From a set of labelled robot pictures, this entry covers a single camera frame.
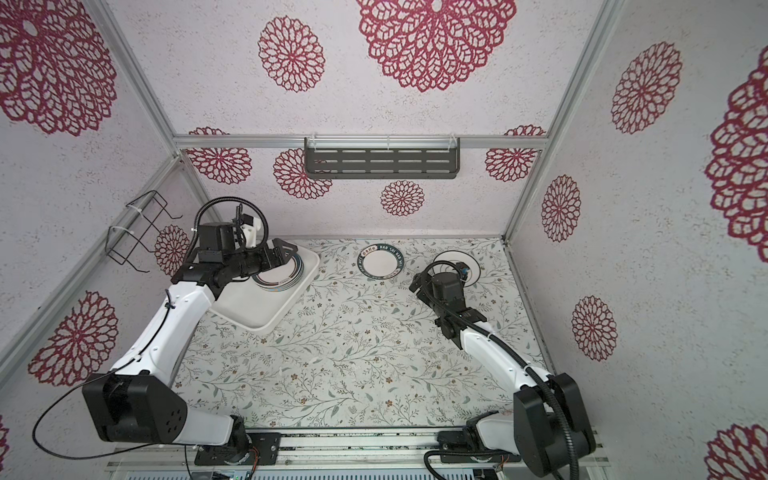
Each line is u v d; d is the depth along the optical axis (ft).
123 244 2.40
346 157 3.11
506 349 1.65
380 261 3.72
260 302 3.11
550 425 1.35
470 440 2.16
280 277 3.37
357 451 2.44
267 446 2.41
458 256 3.76
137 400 1.47
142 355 1.42
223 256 1.99
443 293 2.13
